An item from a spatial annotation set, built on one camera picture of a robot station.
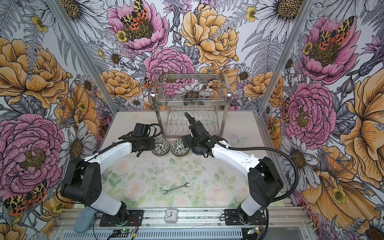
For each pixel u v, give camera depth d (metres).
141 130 0.73
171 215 0.74
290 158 0.88
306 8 0.72
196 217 0.76
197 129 0.63
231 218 0.73
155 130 0.81
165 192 0.83
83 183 0.45
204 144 0.62
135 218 0.73
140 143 0.69
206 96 1.16
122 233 0.72
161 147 0.97
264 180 0.44
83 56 0.89
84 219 0.71
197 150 0.96
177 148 0.97
